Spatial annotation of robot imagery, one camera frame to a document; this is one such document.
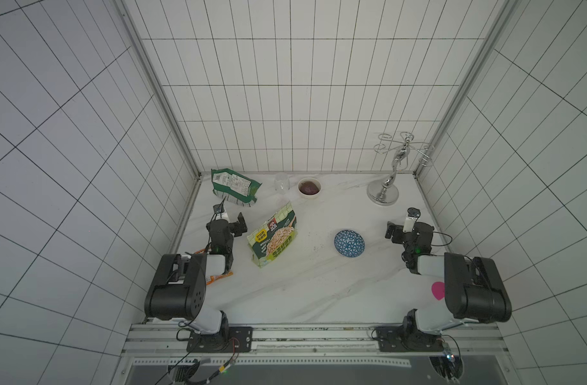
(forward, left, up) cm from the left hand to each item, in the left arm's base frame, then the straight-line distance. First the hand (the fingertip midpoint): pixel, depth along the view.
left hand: (229, 218), depth 95 cm
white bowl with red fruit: (+18, -33, 0) cm, 38 cm away
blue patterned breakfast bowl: (-8, -49, -5) cm, 50 cm away
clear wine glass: (+13, -21, +7) cm, 26 cm away
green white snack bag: (+13, -1, +3) cm, 14 cm away
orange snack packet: (-23, +2, -4) cm, 23 cm away
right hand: (0, -67, 0) cm, 67 cm away
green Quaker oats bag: (-12, -20, +7) cm, 24 cm away
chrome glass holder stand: (+19, -68, -5) cm, 71 cm away
